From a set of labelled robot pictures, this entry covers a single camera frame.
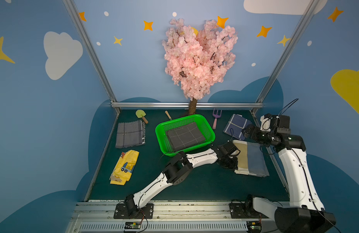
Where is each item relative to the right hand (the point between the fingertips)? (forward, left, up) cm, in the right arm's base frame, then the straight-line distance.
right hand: (252, 132), depth 76 cm
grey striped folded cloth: (+11, +77, -24) cm, 81 cm away
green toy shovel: (+32, +74, -25) cm, 84 cm away
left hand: (-10, +1, -24) cm, 26 cm away
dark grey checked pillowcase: (+10, +39, -24) cm, 46 cm away
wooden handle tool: (+32, +51, -25) cm, 65 cm away
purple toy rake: (+35, +11, -27) cm, 45 cm away
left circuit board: (-43, +60, -26) cm, 78 cm away
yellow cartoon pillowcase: (-14, +72, -23) cm, 77 cm away
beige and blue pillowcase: (-3, -8, -26) cm, 27 cm away
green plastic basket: (+6, +51, -25) cm, 57 cm away
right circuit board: (-39, -2, -29) cm, 49 cm away
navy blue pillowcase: (+23, -2, -26) cm, 35 cm away
